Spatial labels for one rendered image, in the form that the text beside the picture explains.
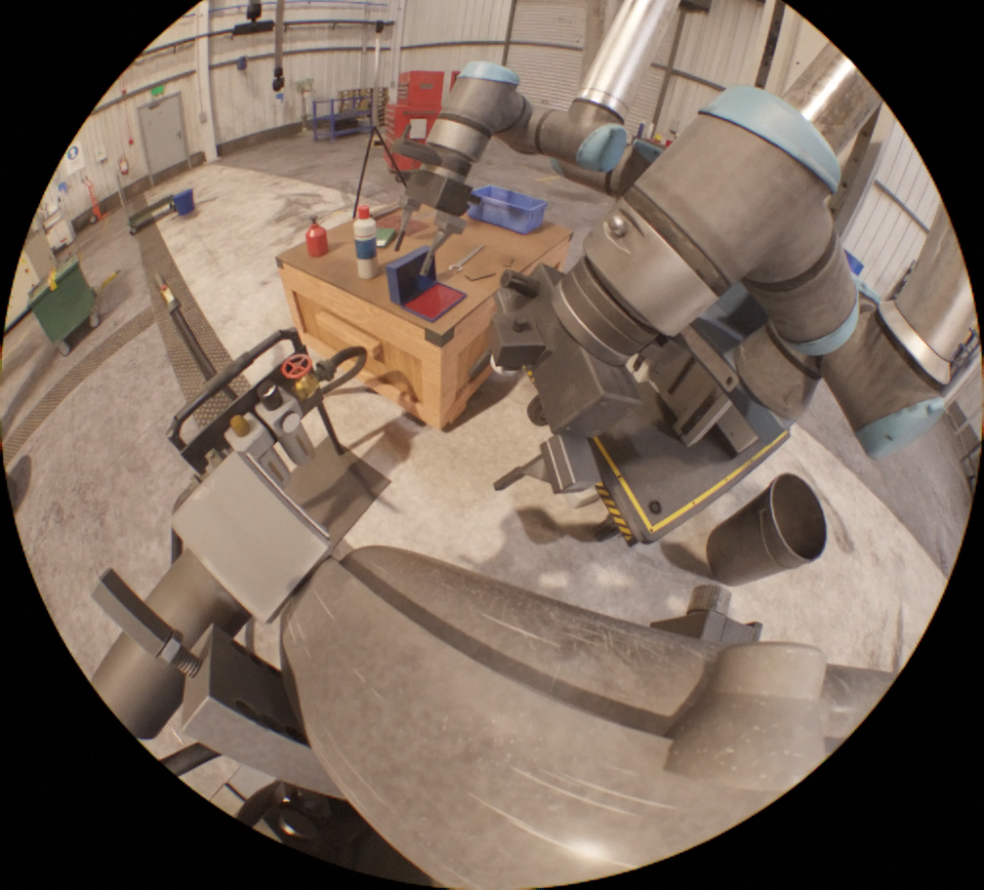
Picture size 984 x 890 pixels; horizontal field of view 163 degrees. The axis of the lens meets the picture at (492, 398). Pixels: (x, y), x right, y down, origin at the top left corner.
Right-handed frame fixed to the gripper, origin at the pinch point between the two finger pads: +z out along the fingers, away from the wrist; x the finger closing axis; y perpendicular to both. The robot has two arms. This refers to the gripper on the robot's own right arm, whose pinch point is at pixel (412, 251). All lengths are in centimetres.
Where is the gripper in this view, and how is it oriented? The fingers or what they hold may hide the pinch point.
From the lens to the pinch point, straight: 59.0
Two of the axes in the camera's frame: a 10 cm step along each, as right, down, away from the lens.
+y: 7.5, -0.2, 6.7
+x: -5.4, -6.2, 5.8
